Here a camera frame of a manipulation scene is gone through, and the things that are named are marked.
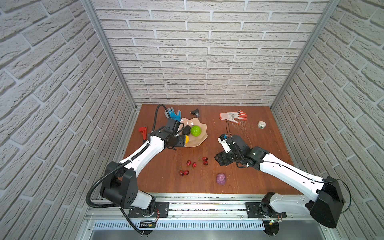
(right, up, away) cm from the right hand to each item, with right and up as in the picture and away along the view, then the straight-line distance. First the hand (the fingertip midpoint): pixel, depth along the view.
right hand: (221, 154), depth 79 cm
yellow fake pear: (-20, +7, +17) cm, 27 cm away
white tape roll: (+34, +16, +27) cm, 47 cm away
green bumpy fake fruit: (-14, +12, +18) cm, 26 cm away
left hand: (-23, +8, +7) cm, 25 cm away
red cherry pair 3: (-8, -5, +12) cm, 15 cm away
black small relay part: (-14, +26, +35) cm, 45 cm away
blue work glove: (-32, +23, +34) cm, 53 cm away
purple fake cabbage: (0, -13, +1) cm, 13 cm away
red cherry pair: (-20, -12, +6) cm, 24 cm away
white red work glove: (+15, +22, +34) cm, 44 cm away
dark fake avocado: (-20, +12, +20) cm, 31 cm away
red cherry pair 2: (-18, -7, +10) cm, 22 cm away
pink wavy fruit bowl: (-15, +5, +21) cm, 26 cm away
